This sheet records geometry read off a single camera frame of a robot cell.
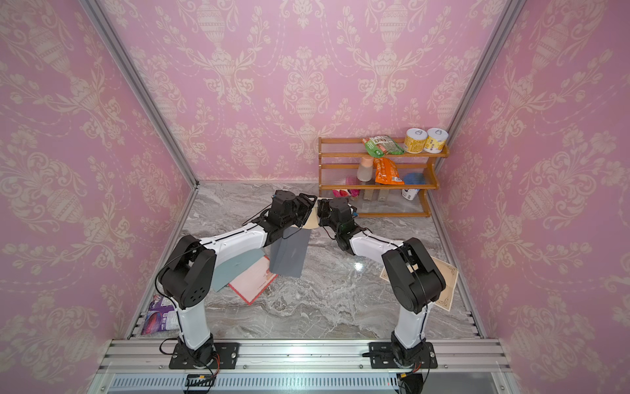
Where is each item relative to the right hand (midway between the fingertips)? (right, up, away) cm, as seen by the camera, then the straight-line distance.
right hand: (315, 195), depth 90 cm
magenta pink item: (+16, +2, +16) cm, 23 cm away
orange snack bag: (+29, +10, +10) cm, 32 cm away
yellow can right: (+44, +20, -1) cm, 48 cm away
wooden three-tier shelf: (+10, +19, +23) cm, 31 cm away
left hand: (+1, -2, 0) cm, 3 cm away
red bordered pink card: (-23, -32, +1) cm, 39 cm away
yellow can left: (+36, +20, -2) cm, 41 cm away
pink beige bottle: (+20, +10, +10) cm, 24 cm away
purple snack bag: (-52, -40, -10) cm, 66 cm away
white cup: (+42, +1, +20) cm, 46 cm away
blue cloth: (+43, +8, +17) cm, 47 cm away
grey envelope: (-11, -23, +7) cm, 27 cm away
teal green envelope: (-20, -17, -33) cm, 42 cm away
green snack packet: (+23, +18, -2) cm, 29 cm away
